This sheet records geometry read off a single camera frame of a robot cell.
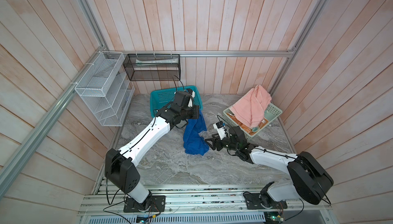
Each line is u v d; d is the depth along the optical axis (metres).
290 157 0.49
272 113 1.07
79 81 0.68
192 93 0.72
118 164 0.41
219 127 0.75
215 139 0.75
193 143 0.90
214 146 0.76
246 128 0.98
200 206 0.73
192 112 0.70
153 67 1.04
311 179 0.43
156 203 0.73
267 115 1.06
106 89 0.72
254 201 0.73
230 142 0.72
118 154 0.43
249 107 1.04
